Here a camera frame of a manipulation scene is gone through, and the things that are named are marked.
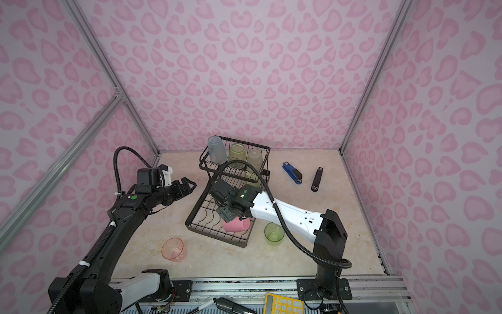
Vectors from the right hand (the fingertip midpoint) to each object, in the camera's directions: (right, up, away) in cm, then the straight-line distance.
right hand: (233, 204), depth 78 cm
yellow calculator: (+17, -34, -8) cm, 39 cm away
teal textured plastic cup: (-8, +21, +11) cm, 25 cm away
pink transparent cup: (-26, -21, +6) cm, 34 cm away
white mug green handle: (+7, +10, 0) cm, 12 cm away
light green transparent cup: (+1, +21, +5) cm, 22 cm away
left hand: (-18, +7, +2) cm, 20 cm away
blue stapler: (+30, +12, +29) cm, 43 cm away
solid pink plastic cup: (+1, -10, +4) cm, 11 cm away
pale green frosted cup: (+8, +19, +2) cm, 21 cm away
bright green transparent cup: (+17, -15, +8) cm, 24 cm away
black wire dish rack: (-15, -10, +13) cm, 22 cm away
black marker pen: (-1, -32, -11) cm, 34 cm away
